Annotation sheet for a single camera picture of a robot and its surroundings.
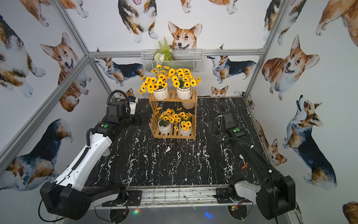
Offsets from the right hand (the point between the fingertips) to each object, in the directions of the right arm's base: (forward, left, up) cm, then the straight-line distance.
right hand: (215, 124), depth 82 cm
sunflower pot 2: (0, +18, -2) cm, 18 cm away
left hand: (+4, +42, +9) cm, 43 cm away
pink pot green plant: (+26, +16, -12) cm, 33 cm away
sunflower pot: (+6, +30, -2) cm, 31 cm away
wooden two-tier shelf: (+36, +31, -19) cm, 51 cm away
